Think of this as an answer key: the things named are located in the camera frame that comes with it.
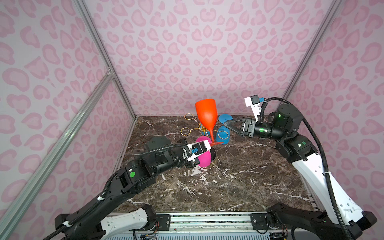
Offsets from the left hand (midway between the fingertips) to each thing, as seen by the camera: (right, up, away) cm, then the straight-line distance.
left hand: (206, 139), depth 53 cm
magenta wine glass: (+1, -11, +20) cm, 23 cm away
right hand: (+8, +5, 0) cm, 9 cm away
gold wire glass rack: (-11, +1, +57) cm, 58 cm away
